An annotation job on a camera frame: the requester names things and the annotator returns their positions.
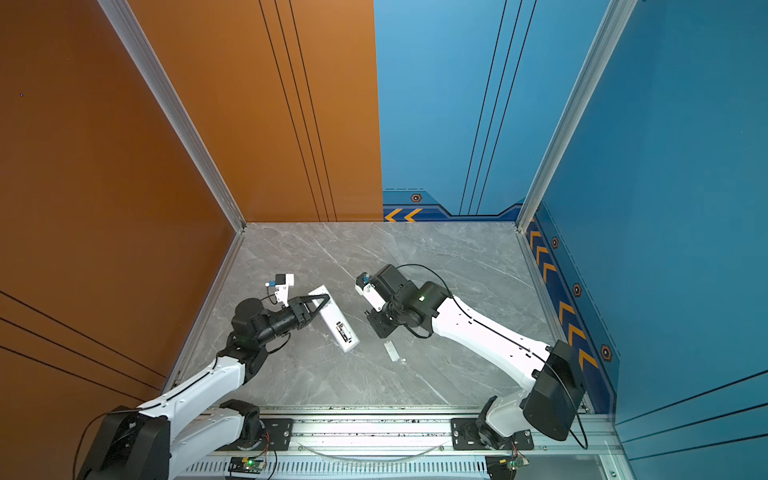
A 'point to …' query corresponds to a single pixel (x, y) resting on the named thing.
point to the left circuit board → (246, 464)
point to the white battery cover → (391, 350)
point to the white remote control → (336, 322)
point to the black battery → (342, 331)
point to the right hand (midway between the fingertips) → (372, 318)
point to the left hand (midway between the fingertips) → (329, 298)
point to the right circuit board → (504, 467)
